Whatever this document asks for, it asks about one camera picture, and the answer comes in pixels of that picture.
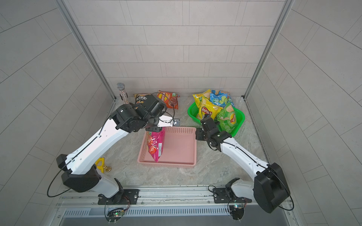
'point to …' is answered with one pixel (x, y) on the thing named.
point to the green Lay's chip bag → (226, 118)
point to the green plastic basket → (193, 112)
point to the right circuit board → (237, 211)
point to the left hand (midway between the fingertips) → (163, 115)
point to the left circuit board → (115, 214)
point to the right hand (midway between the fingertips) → (198, 132)
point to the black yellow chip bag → (141, 98)
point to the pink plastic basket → (180, 149)
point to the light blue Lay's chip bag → (220, 98)
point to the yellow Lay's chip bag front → (204, 104)
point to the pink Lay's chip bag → (155, 140)
